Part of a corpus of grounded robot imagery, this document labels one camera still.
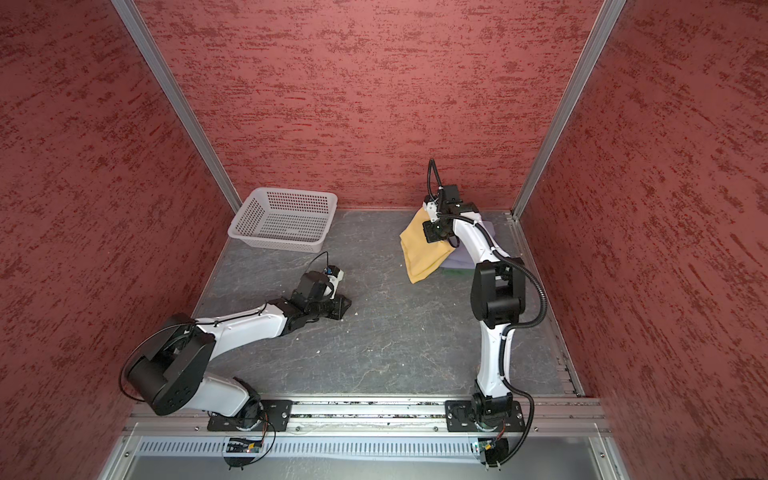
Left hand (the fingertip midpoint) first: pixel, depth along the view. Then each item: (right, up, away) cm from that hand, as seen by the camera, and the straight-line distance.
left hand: (347, 307), depth 90 cm
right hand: (+27, +22, +8) cm, 36 cm away
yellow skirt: (+24, +14, +5) cm, 29 cm away
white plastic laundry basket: (-29, +29, +28) cm, 50 cm away
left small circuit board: (-23, -30, -17) cm, 42 cm away
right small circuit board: (+39, -31, -18) cm, 53 cm away
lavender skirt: (+38, +14, +13) cm, 43 cm away
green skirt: (+37, +10, +13) cm, 41 cm away
